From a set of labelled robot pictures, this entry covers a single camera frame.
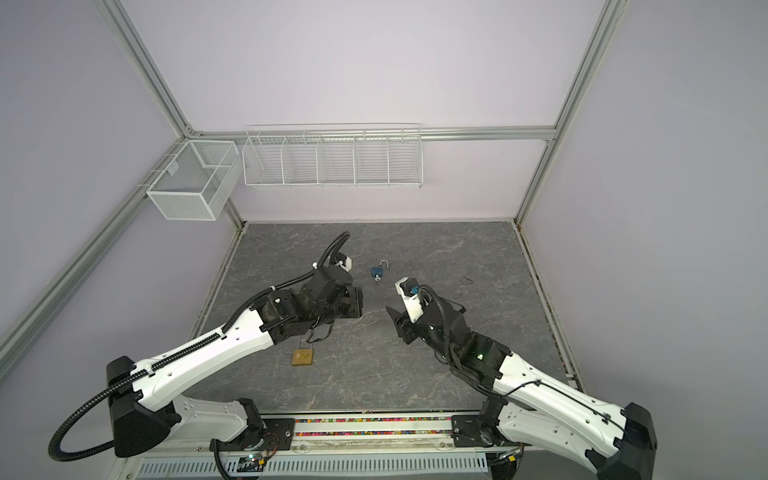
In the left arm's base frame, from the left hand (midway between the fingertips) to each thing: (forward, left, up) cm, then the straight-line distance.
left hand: (363, 301), depth 73 cm
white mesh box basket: (+47, +54, +3) cm, 72 cm away
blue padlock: (+25, -4, -22) cm, 33 cm away
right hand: (-2, -8, +1) cm, 9 cm away
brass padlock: (-5, +20, -22) cm, 30 cm away
